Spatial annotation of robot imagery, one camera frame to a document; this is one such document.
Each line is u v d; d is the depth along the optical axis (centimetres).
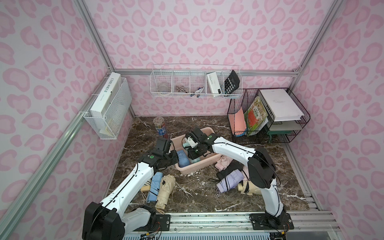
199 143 73
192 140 74
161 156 62
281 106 92
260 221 73
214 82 92
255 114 101
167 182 78
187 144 84
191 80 100
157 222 72
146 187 83
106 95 70
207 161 80
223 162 88
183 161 91
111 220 37
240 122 113
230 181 82
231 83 92
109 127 73
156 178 84
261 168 51
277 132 94
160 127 92
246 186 80
